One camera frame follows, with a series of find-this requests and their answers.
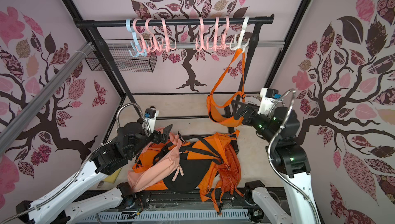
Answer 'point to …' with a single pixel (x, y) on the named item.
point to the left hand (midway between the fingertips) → (161, 125)
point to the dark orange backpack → (225, 174)
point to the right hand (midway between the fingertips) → (239, 102)
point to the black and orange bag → (198, 160)
